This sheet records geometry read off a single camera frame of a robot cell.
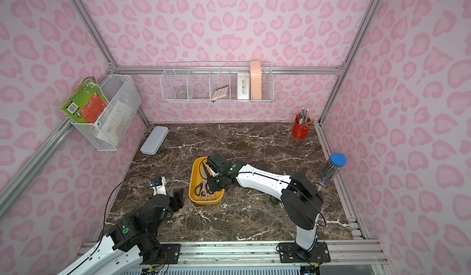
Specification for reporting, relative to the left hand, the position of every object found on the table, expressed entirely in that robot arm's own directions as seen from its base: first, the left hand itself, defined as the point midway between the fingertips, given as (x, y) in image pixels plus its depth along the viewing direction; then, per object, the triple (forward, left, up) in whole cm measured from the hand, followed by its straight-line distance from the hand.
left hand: (177, 189), depth 77 cm
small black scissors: (0, -43, -13) cm, 45 cm away
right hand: (+4, -13, -4) cm, 14 cm away
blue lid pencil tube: (+8, -66, +3) cm, 67 cm away
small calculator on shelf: (+45, -16, +15) cm, 50 cm away
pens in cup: (+44, -63, -2) cm, 77 cm away
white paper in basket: (+23, +29, +15) cm, 40 cm away
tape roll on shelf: (+44, +4, +16) cm, 46 cm away
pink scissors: (+2, -9, -11) cm, 15 cm away
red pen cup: (+39, -62, -7) cm, 73 cm away
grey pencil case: (+37, +26, -13) cm, 47 cm away
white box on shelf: (+46, -28, +19) cm, 57 cm away
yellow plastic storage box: (+13, -4, -12) cm, 18 cm away
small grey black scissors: (+8, -6, -12) cm, 16 cm away
